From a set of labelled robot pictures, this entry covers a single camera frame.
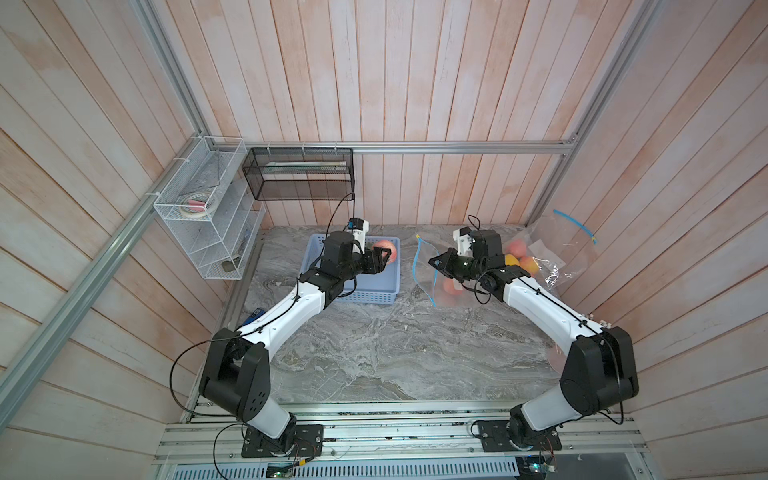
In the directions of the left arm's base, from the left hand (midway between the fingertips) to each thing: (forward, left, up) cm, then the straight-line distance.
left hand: (383, 255), depth 83 cm
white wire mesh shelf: (-2, +43, +6) cm, 43 cm away
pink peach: (+1, -1, +3) cm, 3 cm away
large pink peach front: (+16, -48, -15) cm, 53 cm away
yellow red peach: (+12, -46, -16) cm, 50 cm away
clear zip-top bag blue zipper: (+14, -63, -13) cm, 66 cm away
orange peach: (+9, -50, -15) cm, 53 cm away
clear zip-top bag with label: (+1, -20, -20) cm, 28 cm away
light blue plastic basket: (+1, +1, -18) cm, 18 cm away
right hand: (0, -13, -2) cm, 13 cm away
